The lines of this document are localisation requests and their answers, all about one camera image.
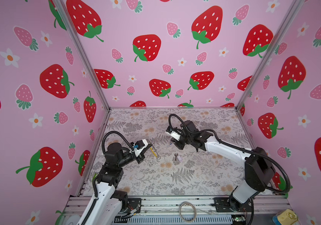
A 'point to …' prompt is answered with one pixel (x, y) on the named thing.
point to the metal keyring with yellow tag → (154, 150)
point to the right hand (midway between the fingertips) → (171, 138)
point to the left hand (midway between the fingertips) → (149, 143)
